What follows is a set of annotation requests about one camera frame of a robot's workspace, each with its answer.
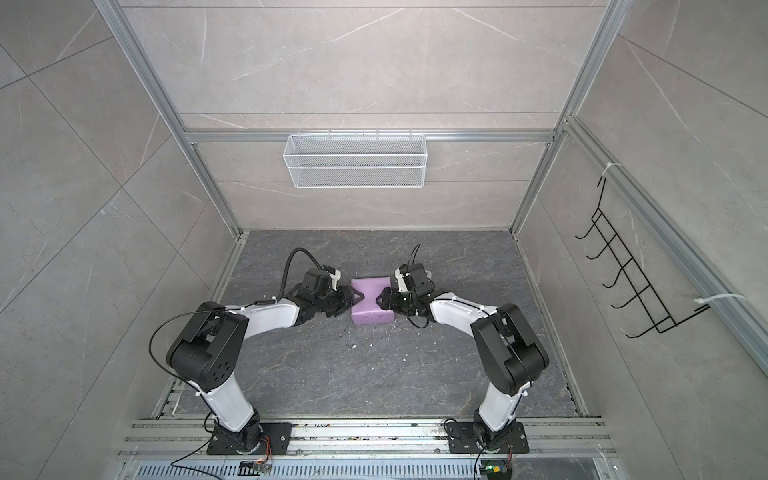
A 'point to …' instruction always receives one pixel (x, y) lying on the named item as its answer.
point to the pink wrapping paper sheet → (368, 311)
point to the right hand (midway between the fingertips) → (383, 299)
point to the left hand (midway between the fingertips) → (362, 293)
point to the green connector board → (496, 469)
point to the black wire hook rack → (631, 271)
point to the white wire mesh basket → (357, 161)
